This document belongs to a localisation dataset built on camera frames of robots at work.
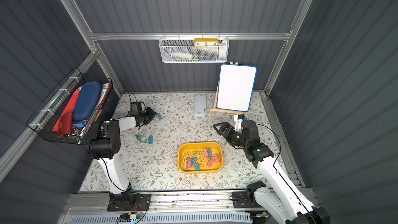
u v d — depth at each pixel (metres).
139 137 0.93
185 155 0.87
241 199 0.74
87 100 0.72
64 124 0.64
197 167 0.82
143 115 0.90
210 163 0.84
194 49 0.89
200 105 1.11
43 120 0.61
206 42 0.87
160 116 1.05
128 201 0.66
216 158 0.86
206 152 0.87
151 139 0.96
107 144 0.54
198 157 0.87
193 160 0.85
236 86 0.91
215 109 1.02
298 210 0.40
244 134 0.61
